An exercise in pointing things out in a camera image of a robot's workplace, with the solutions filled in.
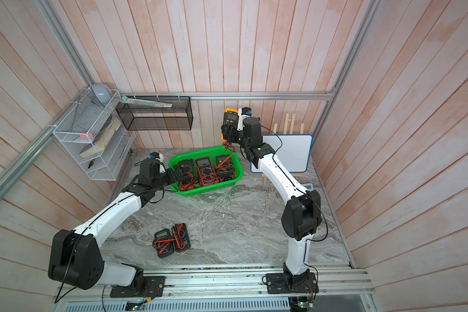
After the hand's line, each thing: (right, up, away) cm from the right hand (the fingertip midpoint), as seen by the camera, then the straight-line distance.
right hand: (225, 126), depth 83 cm
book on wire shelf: (-52, +1, +3) cm, 52 cm away
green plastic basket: (-15, -29, +9) cm, 34 cm away
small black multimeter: (-26, -50, -3) cm, 57 cm away
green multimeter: (-21, -18, +18) cm, 33 cm away
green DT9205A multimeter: (0, -18, +17) cm, 25 cm away
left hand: (-22, -21, +4) cm, 31 cm away
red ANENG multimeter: (-10, -22, +15) cm, 28 cm away
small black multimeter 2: (-19, -48, -1) cm, 52 cm away
